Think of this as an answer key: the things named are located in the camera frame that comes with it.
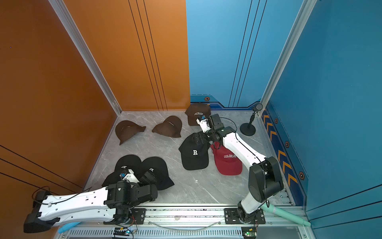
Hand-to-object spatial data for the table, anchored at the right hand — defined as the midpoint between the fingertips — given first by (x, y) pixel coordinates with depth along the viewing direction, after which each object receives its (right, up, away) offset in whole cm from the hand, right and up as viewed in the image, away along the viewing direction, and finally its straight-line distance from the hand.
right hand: (200, 135), depth 87 cm
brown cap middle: (-20, +5, +18) cm, 28 cm away
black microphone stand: (+36, +3, +22) cm, 42 cm away
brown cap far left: (-52, +3, +16) cm, 55 cm away
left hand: (-24, -22, -10) cm, 35 cm away
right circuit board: (+23, -46, -16) cm, 54 cm away
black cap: (-25, -20, +2) cm, 32 cm away
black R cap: (-4, -10, +4) cm, 12 cm away
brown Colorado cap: (-3, +17, +26) cm, 31 cm away
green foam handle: (+41, -38, -14) cm, 58 cm away
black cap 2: (-46, -17, +5) cm, 49 cm away
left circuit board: (-40, -46, -14) cm, 63 cm away
